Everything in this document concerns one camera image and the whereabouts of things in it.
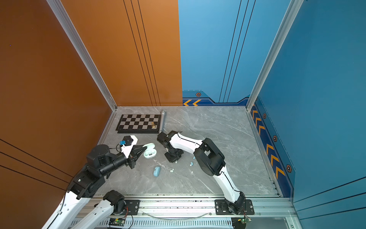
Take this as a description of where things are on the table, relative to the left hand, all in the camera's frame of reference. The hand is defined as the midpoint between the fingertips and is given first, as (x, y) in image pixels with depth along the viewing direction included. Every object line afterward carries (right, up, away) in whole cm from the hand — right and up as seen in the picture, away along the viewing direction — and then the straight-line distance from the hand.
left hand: (145, 145), depth 66 cm
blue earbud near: (+22, -16, +22) cm, 35 cm away
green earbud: (+10, -19, +19) cm, 28 cm away
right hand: (+11, -14, +24) cm, 30 cm away
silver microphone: (0, +13, +43) cm, 45 cm away
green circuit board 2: (+48, -38, +3) cm, 61 cm away
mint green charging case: (+2, -3, -1) cm, 4 cm away
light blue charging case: (+2, -18, +16) cm, 25 cm away
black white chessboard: (-16, +9, +39) cm, 43 cm away
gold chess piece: (-5, +8, +36) cm, 37 cm away
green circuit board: (-16, -40, +6) cm, 44 cm away
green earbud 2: (+13, -14, +21) cm, 29 cm away
